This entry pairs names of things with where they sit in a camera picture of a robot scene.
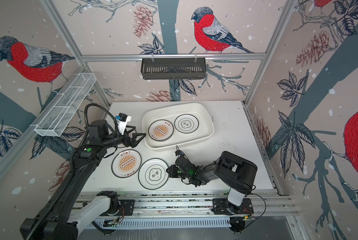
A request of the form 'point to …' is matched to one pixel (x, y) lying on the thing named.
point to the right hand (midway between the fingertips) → (165, 173)
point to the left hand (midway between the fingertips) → (138, 131)
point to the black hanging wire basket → (173, 68)
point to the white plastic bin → (170, 113)
